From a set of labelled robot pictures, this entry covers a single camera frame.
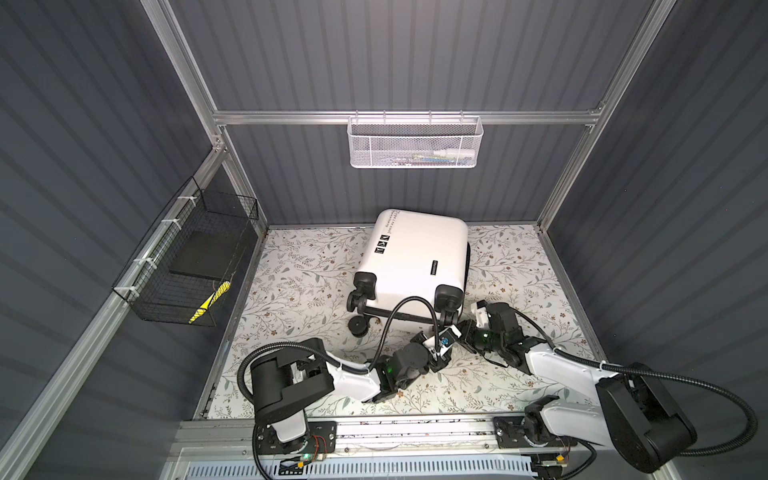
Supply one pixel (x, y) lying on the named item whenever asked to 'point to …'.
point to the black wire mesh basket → (192, 253)
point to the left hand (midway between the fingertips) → (451, 333)
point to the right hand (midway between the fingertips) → (451, 335)
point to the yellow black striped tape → (205, 307)
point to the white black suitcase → (417, 255)
